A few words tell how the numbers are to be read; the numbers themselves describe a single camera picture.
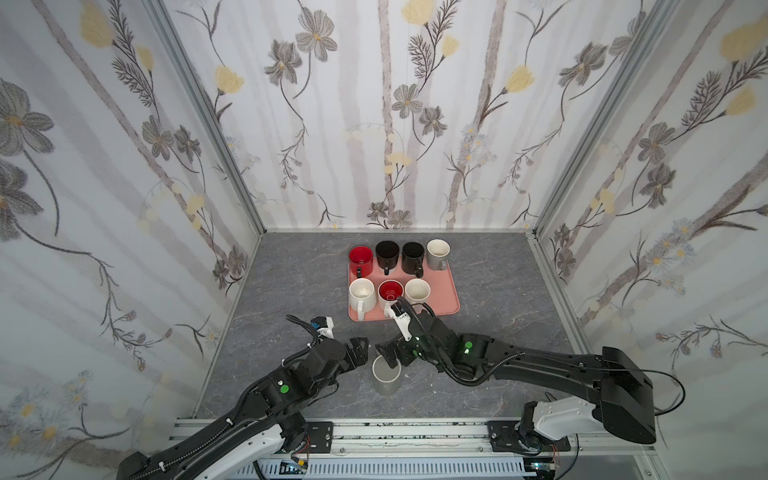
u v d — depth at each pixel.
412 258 1.04
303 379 0.57
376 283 0.96
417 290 0.96
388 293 0.98
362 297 0.94
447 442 0.74
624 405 0.40
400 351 0.66
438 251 1.05
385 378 0.73
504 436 0.75
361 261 1.07
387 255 1.00
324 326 0.71
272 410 0.51
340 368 0.59
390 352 0.67
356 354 0.69
